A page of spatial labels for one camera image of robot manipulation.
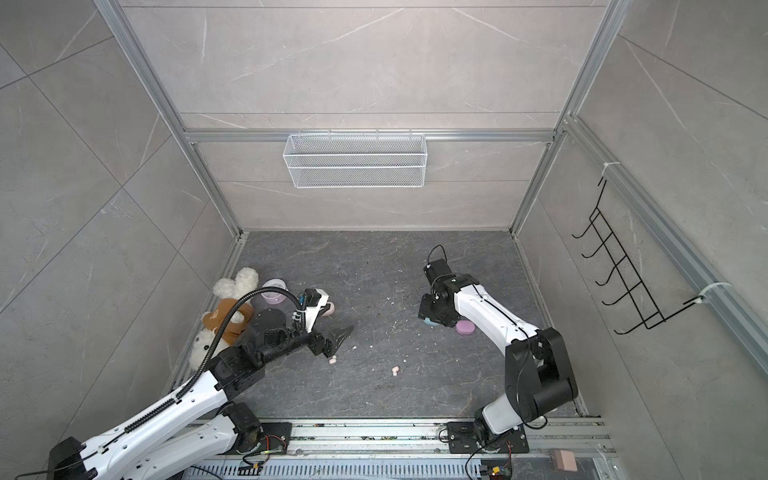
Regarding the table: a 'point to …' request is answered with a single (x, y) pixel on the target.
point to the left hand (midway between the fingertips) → (340, 311)
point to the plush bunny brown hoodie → (230, 291)
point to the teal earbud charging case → (428, 321)
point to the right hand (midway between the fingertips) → (429, 312)
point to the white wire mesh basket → (352, 160)
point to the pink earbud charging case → (465, 327)
